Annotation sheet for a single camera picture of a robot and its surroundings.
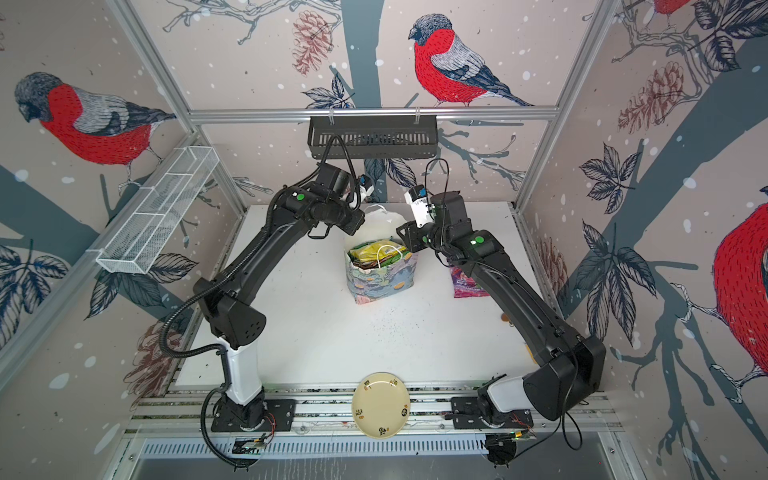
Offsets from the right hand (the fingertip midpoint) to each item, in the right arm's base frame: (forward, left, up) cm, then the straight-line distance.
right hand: (399, 230), depth 75 cm
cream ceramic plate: (-34, +4, -29) cm, 45 cm away
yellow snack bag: (0, +7, -9) cm, 12 cm away
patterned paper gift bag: (-8, +9, -14) cm, 18 cm away
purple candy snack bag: (0, -20, -28) cm, 35 cm away
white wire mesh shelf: (-8, +64, +4) cm, 64 cm away
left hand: (+5, +11, -1) cm, 12 cm away
